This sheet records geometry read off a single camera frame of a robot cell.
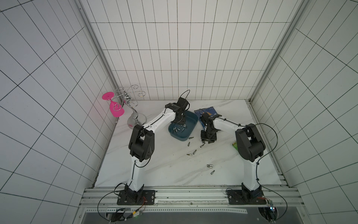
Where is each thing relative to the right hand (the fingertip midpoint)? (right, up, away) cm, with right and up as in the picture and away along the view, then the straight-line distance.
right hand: (200, 142), depth 95 cm
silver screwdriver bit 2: (-19, +8, +5) cm, 21 cm away
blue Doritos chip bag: (+11, +22, +18) cm, 31 cm away
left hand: (-16, +13, -2) cm, 21 cm away
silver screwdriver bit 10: (+6, -15, -14) cm, 21 cm away
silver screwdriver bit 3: (-12, +8, +5) cm, 15 cm away
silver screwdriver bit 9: (0, -3, -3) cm, 4 cm away
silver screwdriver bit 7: (-8, -7, -7) cm, 12 cm away
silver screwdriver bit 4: (-15, +8, +5) cm, 18 cm away
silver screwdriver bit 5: (-7, +3, 0) cm, 7 cm away
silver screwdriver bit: (-11, +11, +8) cm, 17 cm away
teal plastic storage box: (-13, +6, +5) cm, 15 cm away
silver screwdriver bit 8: (-4, -5, -5) cm, 9 cm away
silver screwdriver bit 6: (-8, -1, -2) cm, 8 cm away
